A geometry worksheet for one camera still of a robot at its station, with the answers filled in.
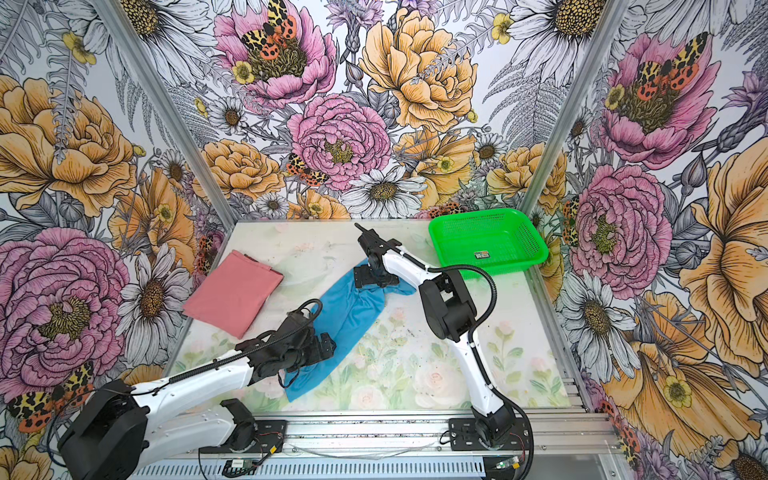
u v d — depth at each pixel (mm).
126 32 745
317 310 707
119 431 406
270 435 726
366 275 937
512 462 709
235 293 967
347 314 934
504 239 1154
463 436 735
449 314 597
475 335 613
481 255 1116
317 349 773
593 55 781
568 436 763
